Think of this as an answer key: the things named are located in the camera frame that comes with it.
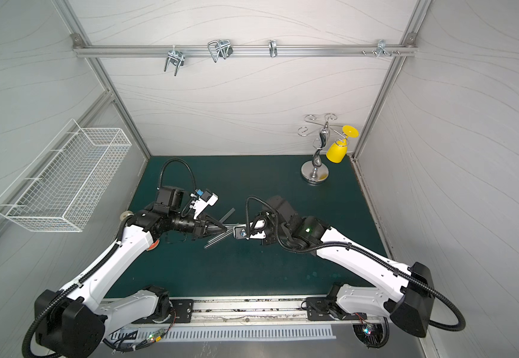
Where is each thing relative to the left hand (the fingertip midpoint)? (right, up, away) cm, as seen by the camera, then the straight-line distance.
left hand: (220, 231), depth 69 cm
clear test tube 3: (+2, 0, 0) cm, 2 cm away
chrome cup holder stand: (+41, +20, +43) cm, 63 cm away
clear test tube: (+3, +1, 0) cm, 3 cm away
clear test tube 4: (-5, -9, +20) cm, 23 cm away
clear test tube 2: (-2, 0, +27) cm, 27 cm away
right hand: (+10, +3, +3) cm, 11 cm away
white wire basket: (-50, +12, -4) cm, 51 cm away
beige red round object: (-41, +2, +17) cm, 44 cm away
